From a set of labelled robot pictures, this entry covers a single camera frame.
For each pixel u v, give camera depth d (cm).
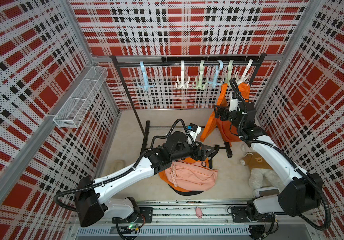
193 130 60
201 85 68
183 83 68
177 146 52
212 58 89
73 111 91
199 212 74
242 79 69
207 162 89
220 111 70
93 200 39
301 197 41
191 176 79
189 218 73
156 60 90
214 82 69
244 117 57
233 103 67
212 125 91
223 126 86
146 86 69
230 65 61
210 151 96
